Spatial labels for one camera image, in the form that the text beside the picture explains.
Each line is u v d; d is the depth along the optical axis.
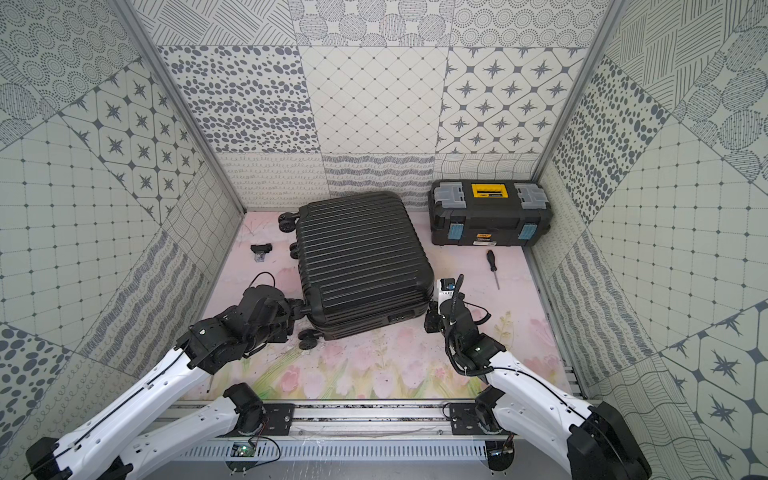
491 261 1.05
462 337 0.62
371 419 0.76
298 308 0.71
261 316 0.55
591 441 0.40
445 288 0.73
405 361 0.84
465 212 0.98
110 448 0.41
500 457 0.70
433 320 0.73
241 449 0.72
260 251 1.07
